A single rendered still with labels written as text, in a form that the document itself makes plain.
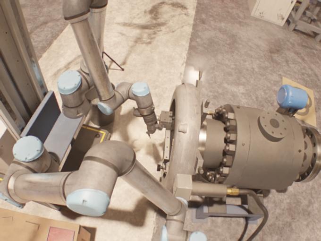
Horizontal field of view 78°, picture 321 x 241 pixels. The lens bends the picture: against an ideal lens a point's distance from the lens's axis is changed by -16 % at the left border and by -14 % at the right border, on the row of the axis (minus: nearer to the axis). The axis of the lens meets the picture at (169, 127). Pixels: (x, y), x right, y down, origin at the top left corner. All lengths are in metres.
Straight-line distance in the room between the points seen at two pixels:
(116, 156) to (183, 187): 0.58
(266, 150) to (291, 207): 1.15
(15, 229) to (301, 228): 2.38
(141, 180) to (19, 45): 0.82
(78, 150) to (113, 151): 1.18
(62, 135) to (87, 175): 0.87
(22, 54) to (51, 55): 2.02
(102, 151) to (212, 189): 0.73
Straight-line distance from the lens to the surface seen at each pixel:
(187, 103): 1.25
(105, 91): 1.16
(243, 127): 1.41
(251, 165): 1.43
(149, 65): 2.93
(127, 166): 0.72
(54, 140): 1.48
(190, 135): 1.19
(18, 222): 1.63
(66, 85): 1.37
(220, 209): 1.82
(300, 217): 2.53
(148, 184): 0.85
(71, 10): 1.01
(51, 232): 1.53
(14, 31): 1.15
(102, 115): 2.16
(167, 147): 1.53
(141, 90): 1.17
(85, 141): 1.88
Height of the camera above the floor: 1.92
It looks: 55 degrees down
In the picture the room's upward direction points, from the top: 15 degrees clockwise
